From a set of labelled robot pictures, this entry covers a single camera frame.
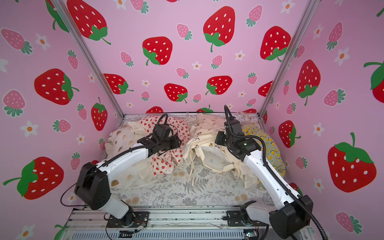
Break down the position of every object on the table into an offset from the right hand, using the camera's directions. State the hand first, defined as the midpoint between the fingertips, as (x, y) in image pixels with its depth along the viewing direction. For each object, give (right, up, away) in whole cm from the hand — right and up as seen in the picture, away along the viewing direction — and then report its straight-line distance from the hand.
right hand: (215, 136), depth 77 cm
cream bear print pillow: (-60, -4, +18) cm, 63 cm away
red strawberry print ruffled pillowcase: (-29, -17, +10) cm, 35 cm away
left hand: (-20, -4, +9) cm, 22 cm away
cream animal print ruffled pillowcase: (-7, -3, +1) cm, 8 cm away
